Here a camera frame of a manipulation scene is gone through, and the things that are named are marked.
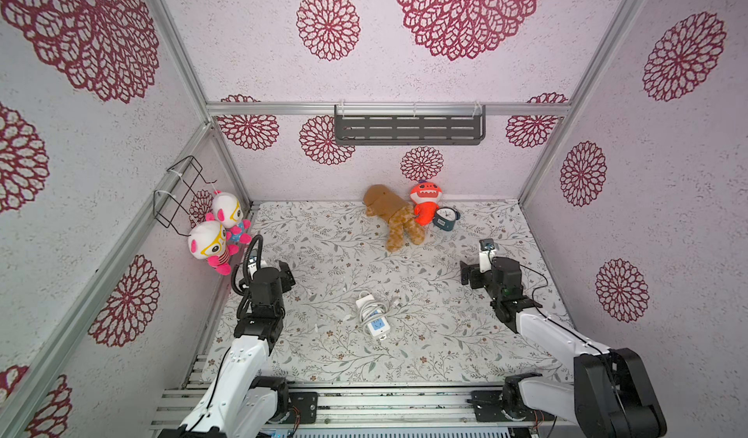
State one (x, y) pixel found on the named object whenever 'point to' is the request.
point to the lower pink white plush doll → (207, 240)
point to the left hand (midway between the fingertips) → (269, 269)
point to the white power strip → (375, 318)
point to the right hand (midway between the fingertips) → (477, 256)
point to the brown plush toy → (379, 201)
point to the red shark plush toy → (426, 196)
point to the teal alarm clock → (445, 218)
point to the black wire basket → (174, 202)
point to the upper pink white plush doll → (227, 213)
